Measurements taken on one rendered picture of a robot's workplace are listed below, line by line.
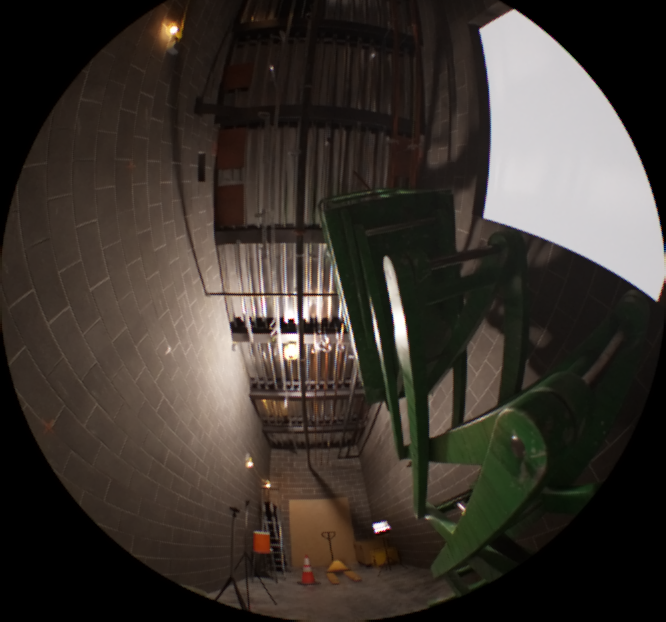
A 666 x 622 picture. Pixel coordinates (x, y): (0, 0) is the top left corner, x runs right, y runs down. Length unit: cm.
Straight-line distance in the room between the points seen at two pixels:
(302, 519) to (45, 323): 751
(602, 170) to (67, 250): 335
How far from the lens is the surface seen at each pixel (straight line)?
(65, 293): 159
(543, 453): 25
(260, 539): 518
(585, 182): 203
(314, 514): 787
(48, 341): 154
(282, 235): 316
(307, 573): 517
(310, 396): 523
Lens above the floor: 121
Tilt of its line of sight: 63 degrees up
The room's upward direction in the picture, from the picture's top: 14 degrees counter-clockwise
